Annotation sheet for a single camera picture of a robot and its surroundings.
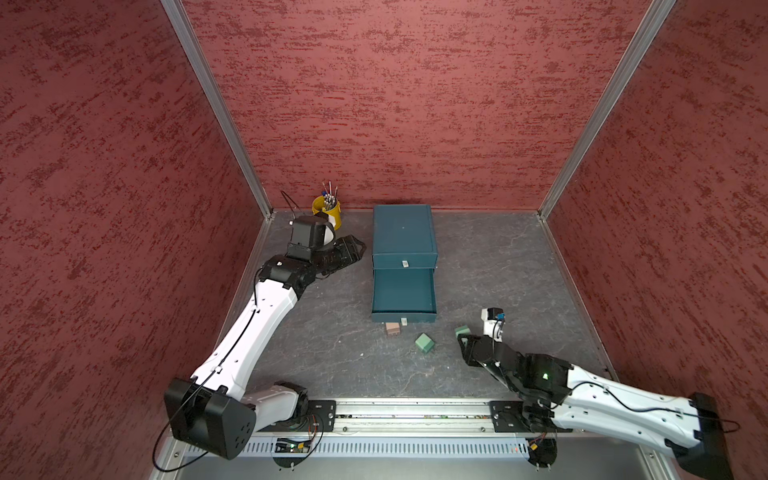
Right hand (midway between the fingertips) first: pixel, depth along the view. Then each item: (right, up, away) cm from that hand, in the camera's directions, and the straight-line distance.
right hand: (463, 346), depth 79 cm
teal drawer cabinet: (-16, +23, +4) cm, 29 cm away
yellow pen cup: (-41, +41, +24) cm, 63 cm away
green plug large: (-10, -1, +6) cm, 12 cm away
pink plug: (-19, +2, +9) cm, 21 cm away
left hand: (-29, +25, -2) cm, 38 cm away
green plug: (0, +4, +1) cm, 4 cm away
